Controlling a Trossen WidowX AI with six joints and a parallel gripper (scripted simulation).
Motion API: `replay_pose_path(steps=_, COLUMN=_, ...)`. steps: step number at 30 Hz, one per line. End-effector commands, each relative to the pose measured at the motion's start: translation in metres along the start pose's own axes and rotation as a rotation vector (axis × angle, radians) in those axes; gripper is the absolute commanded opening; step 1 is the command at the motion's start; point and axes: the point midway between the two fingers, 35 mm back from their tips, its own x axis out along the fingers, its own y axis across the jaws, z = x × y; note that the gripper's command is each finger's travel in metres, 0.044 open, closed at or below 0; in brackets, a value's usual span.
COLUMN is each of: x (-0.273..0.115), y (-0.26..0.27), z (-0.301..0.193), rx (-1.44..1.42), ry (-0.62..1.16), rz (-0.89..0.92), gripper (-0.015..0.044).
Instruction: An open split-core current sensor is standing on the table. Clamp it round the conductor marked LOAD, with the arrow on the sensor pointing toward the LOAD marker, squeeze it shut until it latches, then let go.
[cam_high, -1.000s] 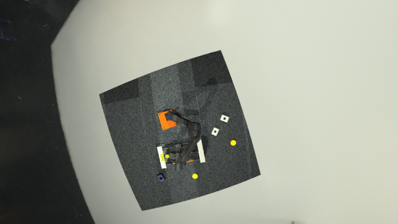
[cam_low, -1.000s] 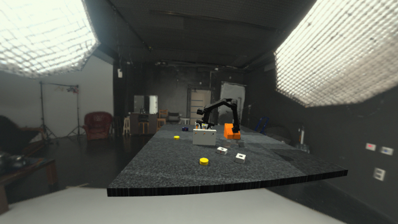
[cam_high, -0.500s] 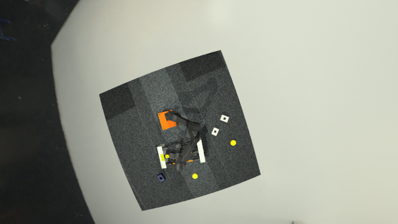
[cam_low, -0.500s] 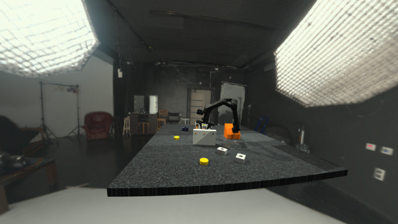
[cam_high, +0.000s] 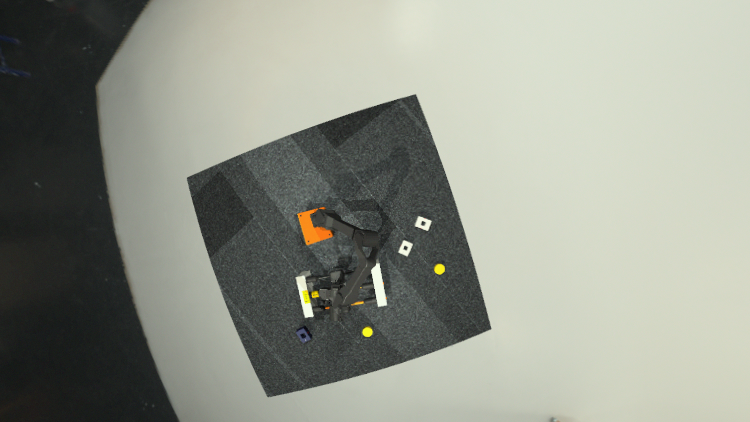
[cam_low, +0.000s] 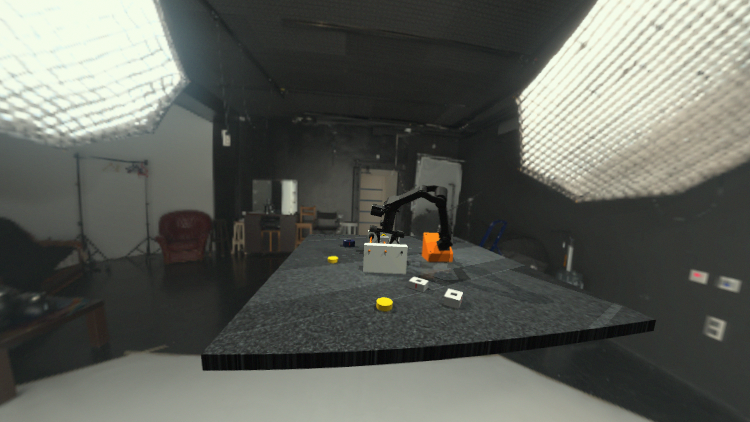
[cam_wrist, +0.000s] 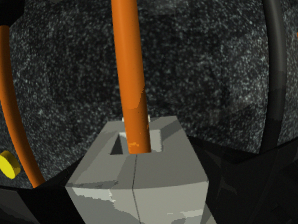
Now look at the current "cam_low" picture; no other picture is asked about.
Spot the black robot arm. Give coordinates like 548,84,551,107
371,185,453,251

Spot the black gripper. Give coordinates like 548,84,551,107
369,218,405,244

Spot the small white block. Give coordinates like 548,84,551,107
409,277,428,292

